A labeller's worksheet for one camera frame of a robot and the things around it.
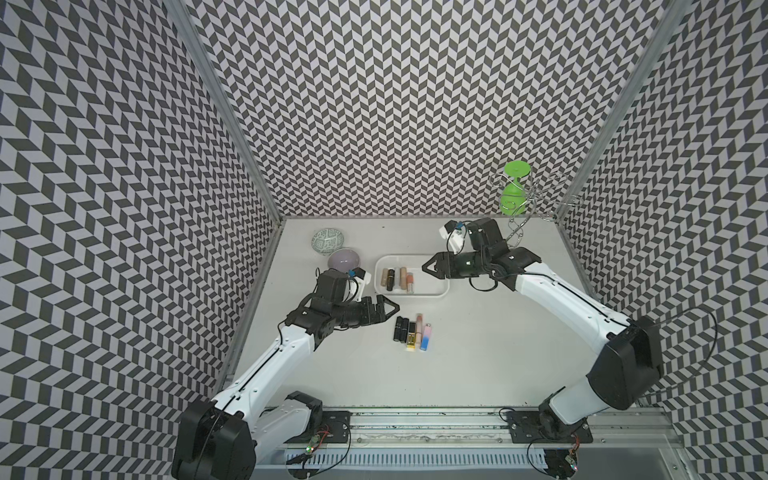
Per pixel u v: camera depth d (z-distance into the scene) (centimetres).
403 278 99
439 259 71
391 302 74
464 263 68
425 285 96
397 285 98
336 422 74
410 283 98
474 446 72
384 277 100
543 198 81
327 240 109
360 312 68
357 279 74
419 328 89
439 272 70
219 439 38
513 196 91
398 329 89
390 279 99
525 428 72
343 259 102
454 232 72
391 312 72
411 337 87
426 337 87
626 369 41
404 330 88
